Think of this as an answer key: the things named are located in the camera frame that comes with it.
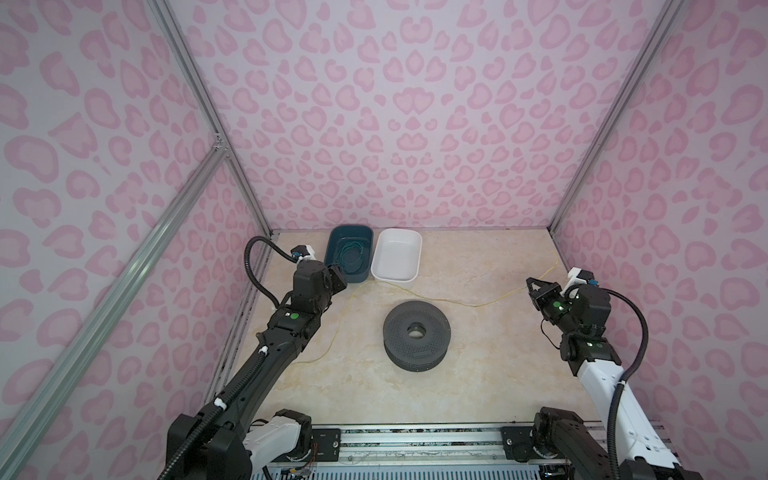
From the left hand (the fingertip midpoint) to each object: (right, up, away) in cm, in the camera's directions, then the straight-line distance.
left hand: (338, 262), depth 80 cm
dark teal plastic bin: (-6, +9, +34) cm, 36 cm away
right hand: (+49, -4, -3) cm, 50 cm away
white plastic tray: (+16, +2, +33) cm, 36 cm away
